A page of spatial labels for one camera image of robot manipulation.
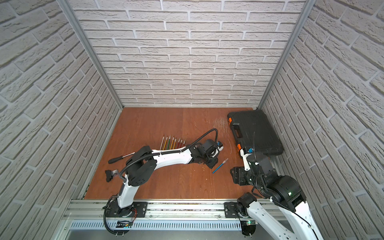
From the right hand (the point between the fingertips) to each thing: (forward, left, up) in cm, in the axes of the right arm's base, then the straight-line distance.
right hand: (239, 170), depth 65 cm
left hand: (+12, +5, -16) cm, 21 cm away
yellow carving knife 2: (+29, +35, -20) cm, 49 cm away
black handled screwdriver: (+20, +68, -20) cm, 74 cm away
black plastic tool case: (+33, -19, -14) cm, 40 cm away
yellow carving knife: (+28, +40, -20) cm, 53 cm away
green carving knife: (+30, +37, -20) cm, 52 cm away
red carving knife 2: (+29, +29, -21) cm, 46 cm away
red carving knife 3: (+28, +27, -20) cm, 44 cm away
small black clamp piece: (+10, +70, -20) cm, 73 cm away
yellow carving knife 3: (+27, +33, -21) cm, 48 cm away
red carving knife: (+30, +30, -21) cm, 47 cm away
